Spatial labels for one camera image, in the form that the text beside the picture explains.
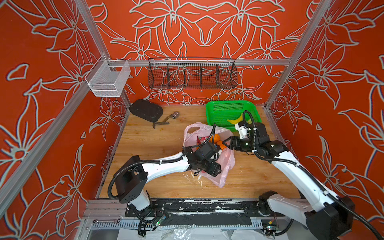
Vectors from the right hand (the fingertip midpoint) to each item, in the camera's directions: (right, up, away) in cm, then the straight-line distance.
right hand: (224, 142), depth 75 cm
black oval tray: (-50, +18, +33) cm, 63 cm away
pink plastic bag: (-15, +4, +8) cm, 17 cm away
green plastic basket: (+4, +18, +39) cm, 43 cm away
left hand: (-3, -14, +1) cm, 14 cm away
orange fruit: (-1, 0, +17) cm, 17 cm away
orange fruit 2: (-1, -2, -1) cm, 2 cm away
